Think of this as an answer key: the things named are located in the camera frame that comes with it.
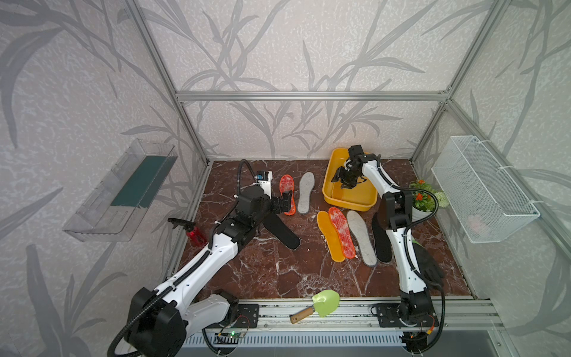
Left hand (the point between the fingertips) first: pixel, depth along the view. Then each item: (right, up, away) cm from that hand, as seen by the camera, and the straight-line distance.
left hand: (281, 191), depth 78 cm
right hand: (+24, +4, +31) cm, 39 cm away
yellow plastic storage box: (+36, -4, +26) cm, 45 cm away
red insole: (0, +2, +31) cm, 31 cm away
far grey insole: (+10, +2, +32) cm, 34 cm away
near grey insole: (+33, -18, +16) cm, 41 cm away
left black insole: (-3, -17, +17) cm, 24 cm away
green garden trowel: (+15, -39, -1) cm, 42 cm away
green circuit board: (-14, -46, -8) cm, 48 cm away
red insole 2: (+25, -18, +15) cm, 35 cm away
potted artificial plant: (+55, -5, +8) cm, 56 cm away
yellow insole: (+20, -19, +14) cm, 31 cm away
